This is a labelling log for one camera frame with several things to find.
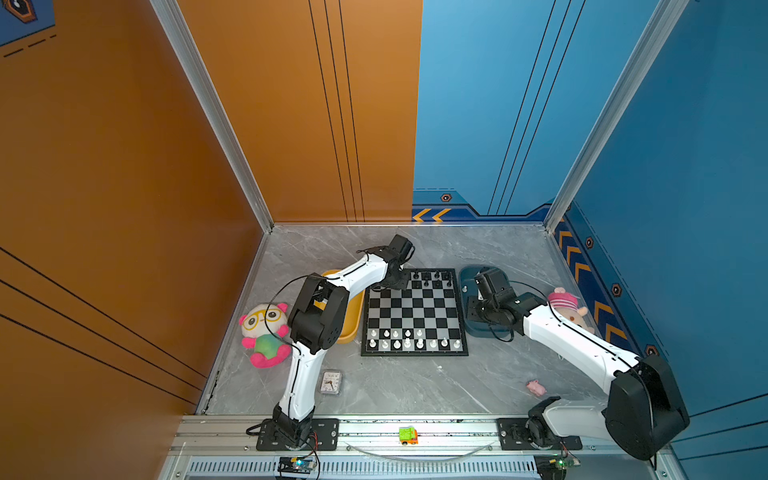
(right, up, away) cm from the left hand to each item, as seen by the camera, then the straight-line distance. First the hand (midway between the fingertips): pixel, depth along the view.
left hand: (400, 279), depth 100 cm
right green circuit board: (+36, -42, -29) cm, 62 cm away
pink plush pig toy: (+50, -7, -10) cm, 52 cm away
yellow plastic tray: (-15, -10, -9) cm, 20 cm away
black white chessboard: (+8, -11, -8) cm, 16 cm away
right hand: (+19, -7, -13) cm, 24 cm away
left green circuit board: (-26, -42, -29) cm, 57 cm away
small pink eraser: (+36, -27, -21) cm, 50 cm away
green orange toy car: (+1, -35, -28) cm, 45 cm away
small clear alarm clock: (-19, -26, -19) cm, 38 cm away
